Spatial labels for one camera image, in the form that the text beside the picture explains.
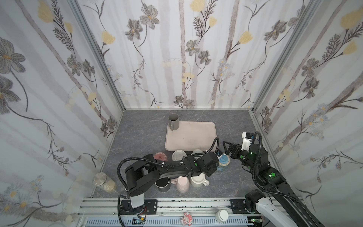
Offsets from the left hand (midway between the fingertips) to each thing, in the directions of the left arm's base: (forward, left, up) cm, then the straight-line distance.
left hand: (211, 162), depth 83 cm
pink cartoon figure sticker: (-28, +16, -3) cm, 32 cm away
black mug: (-12, +28, +1) cm, 31 cm away
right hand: (+4, -6, +16) cm, 18 cm away
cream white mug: (-11, +9, 0) cm, 14 cm away
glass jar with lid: (-11, +57, +5) cm, 58 cm away
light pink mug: (-13, +18, +2) cm, 22 cm away
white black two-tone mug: (+7, +8, +1) cm, 10 cm away
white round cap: (-27, 0, +3) cm, 27 cm away
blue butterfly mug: (0, -7, +4) cm, 8 cm away
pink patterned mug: (+3, +31, +2) cm, 31 cm away
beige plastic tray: (+24, +10, -9) cm, 28 cm away
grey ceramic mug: (+33, +23, +1) cm, 41 cm away
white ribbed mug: (+5, +20, 0) cm, 21 cm away
